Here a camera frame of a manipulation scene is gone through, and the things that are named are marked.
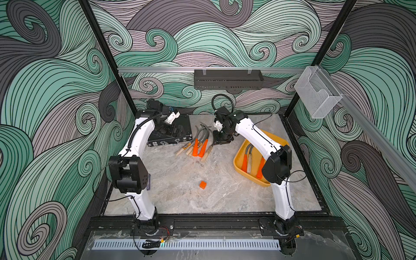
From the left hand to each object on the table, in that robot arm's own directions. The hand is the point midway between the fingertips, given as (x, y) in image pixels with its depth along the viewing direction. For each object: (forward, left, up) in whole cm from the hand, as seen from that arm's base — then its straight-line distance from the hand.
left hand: (177, 131), depth 85 cm
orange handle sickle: (+4, -9, -18) cm, 20 cm away
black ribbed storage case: (+5, +16, -16) cm, 23 cm away
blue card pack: (-23, +15, -20) cm, 34 cm away
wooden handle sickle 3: (-8, -42, -17) cm, 46 cm away
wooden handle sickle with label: (+3, -4, -19) cm, 20 cm away
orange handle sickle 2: (+8, -16, -19) cm, 26 cm away
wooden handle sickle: (+6, -12, -19) cm, 23 cm away
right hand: (-4, -21, -6) cm, 22 cm away
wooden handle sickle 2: (-1, -17, -19) cm, 25 cm away
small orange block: (-21, -14, -21) cm, 33 cm away
